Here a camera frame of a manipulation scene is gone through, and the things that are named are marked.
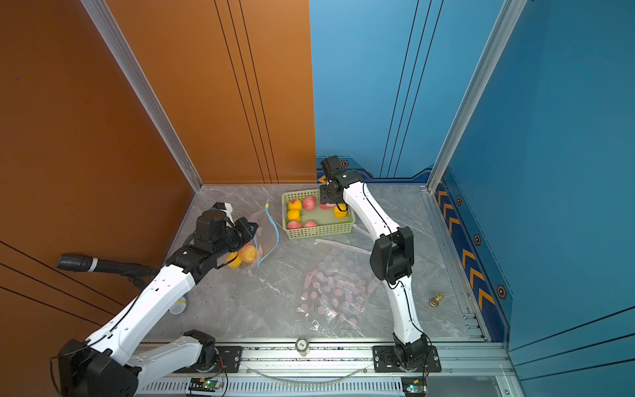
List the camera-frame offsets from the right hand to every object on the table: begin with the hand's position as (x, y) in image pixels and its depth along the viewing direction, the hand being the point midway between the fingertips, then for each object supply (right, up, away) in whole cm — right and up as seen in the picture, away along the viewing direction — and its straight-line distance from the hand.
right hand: (331, 196), depth 95 cm
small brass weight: (+35, -36, -12) cm, 52 cm away
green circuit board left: (-36, -55, -24) cm, 70 cm away
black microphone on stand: (-63, -19, -32) cm, 73 cm away
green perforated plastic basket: (-11, -8, +12) cm, 18 cm away
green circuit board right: (+24, -56, -24) cm, 65 cm away
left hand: (-23, -8, -16) cm, 29 cm away
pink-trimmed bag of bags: (+2, -32, -7) cm, 33 cm away
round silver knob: (-9, -44, -24) cm, 51 cm away
